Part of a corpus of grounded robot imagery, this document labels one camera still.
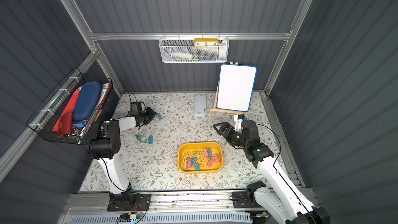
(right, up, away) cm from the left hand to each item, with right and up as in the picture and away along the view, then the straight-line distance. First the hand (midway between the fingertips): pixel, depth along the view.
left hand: (158, 112), depth 103 cm
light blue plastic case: (+28, +5, +8) cm, 30 cm away
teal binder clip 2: (+27, -29, -21) cm, 45 cm away
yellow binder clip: (+20, -24, -17) cm, 35 cm away
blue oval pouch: (-25, +7, -31) cm, 40 cm away
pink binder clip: (+34, -27, -19) cm, 48 cm away
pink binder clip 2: (+38, -25, -17) cm, 49 cm away
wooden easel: (+38, +2, -2) cm, 38 cm away
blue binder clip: (+1, -3, +2) cm, 4 cm away
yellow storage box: (+27, -25, -17) cm, 41 cm away
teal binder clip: (-9, -15, -11) cm, 20 cm away
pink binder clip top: (+32, -22, -17) cm, 42 cm away
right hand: (+39, -7, -28) cm, 49 cm away
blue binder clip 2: (+25, -26, -19) cm, 41 cm away
